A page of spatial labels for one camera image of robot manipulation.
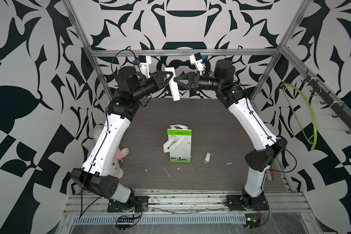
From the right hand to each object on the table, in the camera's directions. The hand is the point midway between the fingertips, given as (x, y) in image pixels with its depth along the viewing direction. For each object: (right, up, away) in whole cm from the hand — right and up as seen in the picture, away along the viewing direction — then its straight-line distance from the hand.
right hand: (174, 80), depth 58 cm
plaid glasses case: (+52, -47, +23) cm, 74 cm away
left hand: (-2, +4, +1) cm, 4 cm away
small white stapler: (+19, -40, +28) cm, 52 cm away
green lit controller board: (+37, -65, +13) cm, 76 cm away
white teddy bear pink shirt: (-32, -43, +21) cm, 57 cm away
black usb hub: (-24, -66, +14) cm, 71 cm away
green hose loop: (+64, -23, +14) cm, 70 cm away
